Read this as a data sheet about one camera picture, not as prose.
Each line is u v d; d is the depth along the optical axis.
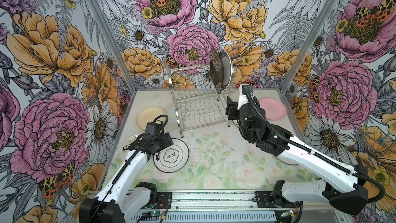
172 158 0.87
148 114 1.06
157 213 0.71
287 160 0.45
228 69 0.72
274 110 1.11
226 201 0.76
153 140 0.63
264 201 0.74
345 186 0.39
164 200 0.74
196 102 1.08
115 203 0.40
